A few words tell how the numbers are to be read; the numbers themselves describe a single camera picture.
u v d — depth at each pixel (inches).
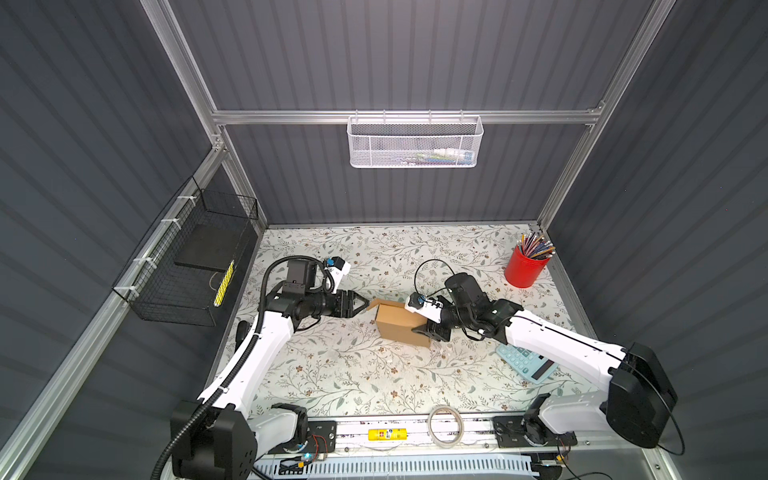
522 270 39.4
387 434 28.6
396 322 30.5
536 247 37.9
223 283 27.7
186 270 28.8
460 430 29.4
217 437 15.1
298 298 22.7
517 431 28.4
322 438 28.5
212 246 30.1
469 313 24.4
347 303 26.8
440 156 36.1
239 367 17.4
